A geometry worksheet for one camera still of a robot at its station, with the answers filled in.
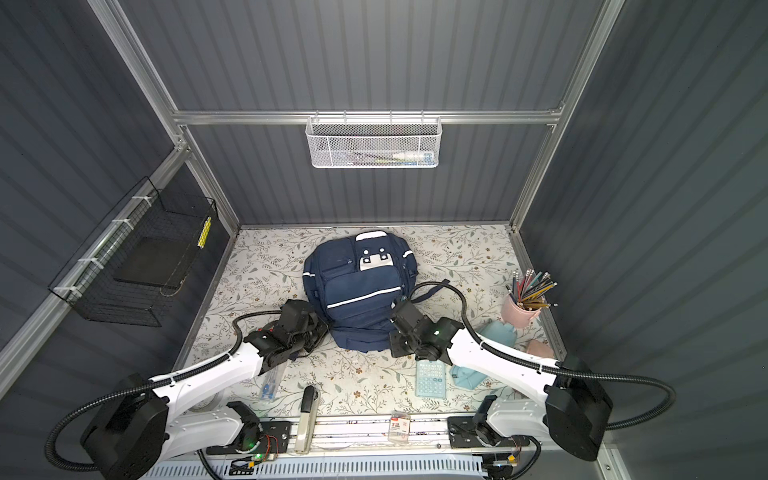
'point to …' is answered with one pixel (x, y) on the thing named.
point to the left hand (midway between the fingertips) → (337, 320)
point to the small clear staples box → (399, 427)
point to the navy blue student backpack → (354, 283)
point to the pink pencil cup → (514, 316)
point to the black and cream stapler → (308, 411)
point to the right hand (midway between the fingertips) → (396, 342)
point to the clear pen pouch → (269, 384)
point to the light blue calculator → (430, 379)
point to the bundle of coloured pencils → (527, 292)
